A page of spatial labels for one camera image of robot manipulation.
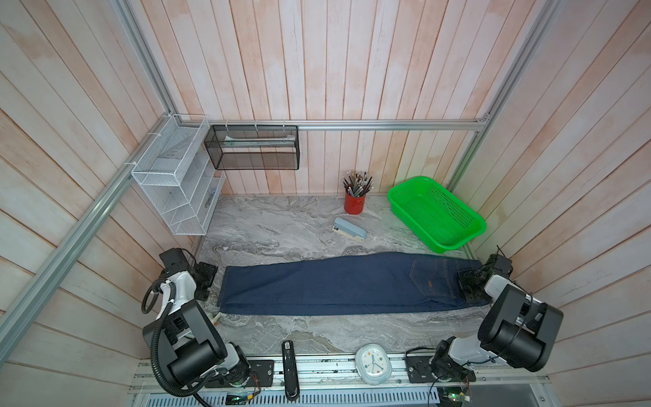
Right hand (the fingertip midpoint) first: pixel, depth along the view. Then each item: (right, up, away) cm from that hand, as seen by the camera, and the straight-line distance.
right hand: (457, 276), depth 92 cm
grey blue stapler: (-39, +17, +11) cm, 44 cm away
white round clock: (-35, -21, -19) cm, 45 cm away
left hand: (-88, +1, -5) cm, 88 cm away
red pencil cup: (-36, +35, +10) cm, 52 cm away
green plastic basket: (+2, +23, +22) cm, 32 cm away
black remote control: (-60, -23, -21) cm, 67 cm away
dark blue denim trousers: (-31, -2, -2) cm, 31 cm away
